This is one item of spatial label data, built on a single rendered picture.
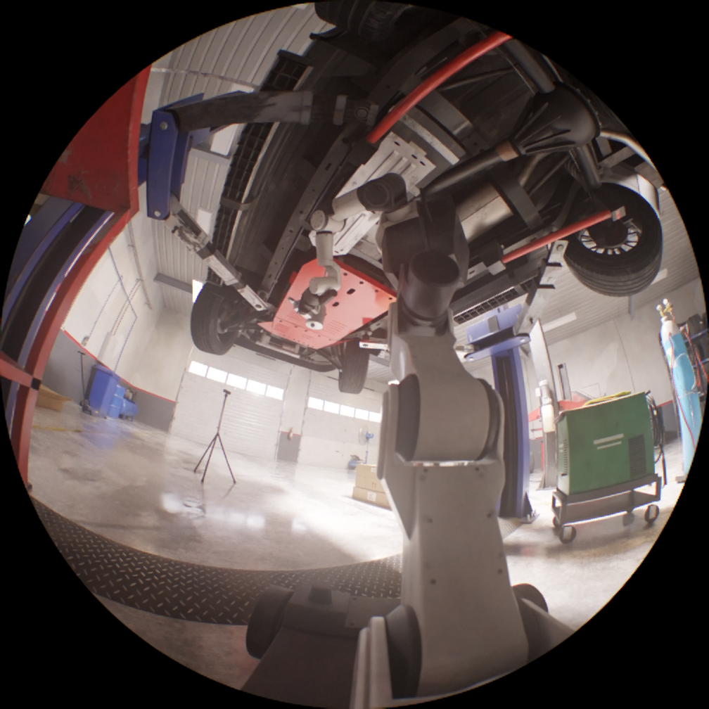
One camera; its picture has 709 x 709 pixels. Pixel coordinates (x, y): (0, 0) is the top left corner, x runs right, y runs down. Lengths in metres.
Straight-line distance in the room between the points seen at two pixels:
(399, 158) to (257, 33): 3.78
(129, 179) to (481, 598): 0.77
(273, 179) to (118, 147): 1.13
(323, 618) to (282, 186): 1.72
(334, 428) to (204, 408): 5.63
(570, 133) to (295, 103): 1.03
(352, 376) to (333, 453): 8.57
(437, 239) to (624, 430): 1.39
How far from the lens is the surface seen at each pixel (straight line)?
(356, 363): 2.51
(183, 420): 9.63
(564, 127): 1.22
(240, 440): 9.64
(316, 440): 10.54
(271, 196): 1.59
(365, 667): 0.26
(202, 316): 2.29
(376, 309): 1.85
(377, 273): 1.69
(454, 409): 0.34
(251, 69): 4.52
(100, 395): 6.44
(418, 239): 0.73
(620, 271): 1.54
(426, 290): 0.50
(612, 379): 9.83
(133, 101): 0.49
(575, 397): 9.74
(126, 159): 0.53
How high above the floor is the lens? 0.52
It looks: 25 degrees up
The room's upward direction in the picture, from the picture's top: 6 degrees clockwise
